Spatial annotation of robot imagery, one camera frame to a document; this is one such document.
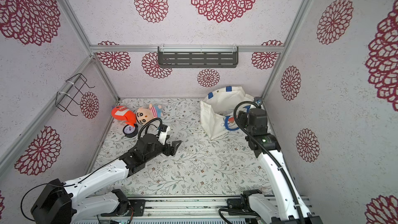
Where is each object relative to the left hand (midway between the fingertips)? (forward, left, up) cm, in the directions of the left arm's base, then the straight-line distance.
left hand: (175, 139), depth 81 cm
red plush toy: (+24, +39, -7) cm, 46 cm away
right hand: (+7, -36, +15) cm, 40 cm away
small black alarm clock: (+13, +32, -13) cm, 37 cm away
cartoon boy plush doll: (+21, +23, -7) cm, 32 cm away
